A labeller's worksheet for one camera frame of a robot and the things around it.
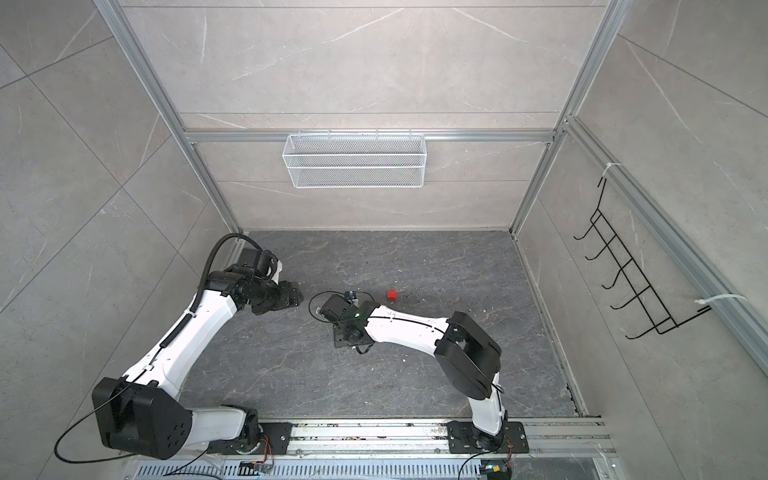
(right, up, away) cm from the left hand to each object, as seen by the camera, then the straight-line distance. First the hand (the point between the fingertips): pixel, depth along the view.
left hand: (291, 293), depth 82 cm
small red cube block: (+28, -3, +19) cm, 34 cm away
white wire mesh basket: (+16, +43, +19) cm, 50 cm away
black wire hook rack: (+82, -3, -23) cm, 85 cm away
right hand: (+15, -13, +5) cm, 20 cm away
